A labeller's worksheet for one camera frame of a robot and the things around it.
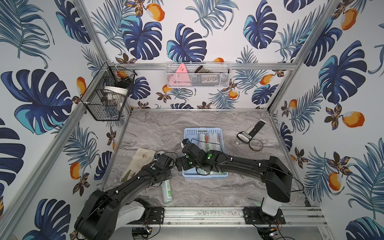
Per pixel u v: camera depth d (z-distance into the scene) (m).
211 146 0.97
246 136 1.04
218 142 0.98
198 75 0.92
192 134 1.03
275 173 0.50
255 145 1.01
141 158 0.95
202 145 0.95
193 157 0.61
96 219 0.40
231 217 0.76
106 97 0.88
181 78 0.90
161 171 0.66
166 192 0.78
